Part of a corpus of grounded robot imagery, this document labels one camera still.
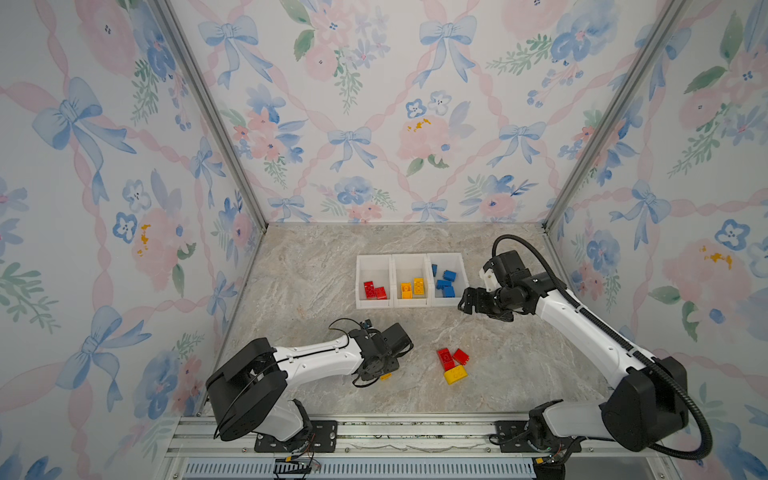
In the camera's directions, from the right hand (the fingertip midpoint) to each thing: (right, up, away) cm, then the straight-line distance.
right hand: (472, 306), depth 83 cm
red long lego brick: (-7, -16, +3) cm, 17 cm away
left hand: (-22, -16, +1) cm, 28 cm away
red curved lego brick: (-29, +2, +15) cm, 33 cm away
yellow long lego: (-13, +4, +18) cm, 22 cm away
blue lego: (-3, +2, +16) cm, 16 cm away
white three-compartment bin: (-16, +6, +19) cm, 26 cm away
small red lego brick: (-2, -15, +5) cm, 16 cm away
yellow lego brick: (-5, -19, 0) cm, 20 cm away
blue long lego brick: (-5, +4, +17) cm, 19 cm away
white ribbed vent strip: (-28, -36, -13) cm, 48 cm away
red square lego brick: (-26, +2, +15) cm, 30 cm away
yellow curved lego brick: (-17, +2, +14) cm, 22 cm away
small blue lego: (-2, +7, +23) cm, 24 cm away
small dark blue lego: (-7, +9, +20) cm, 24 cm away
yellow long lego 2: (-24, -18, -4) cm, 30 cm away
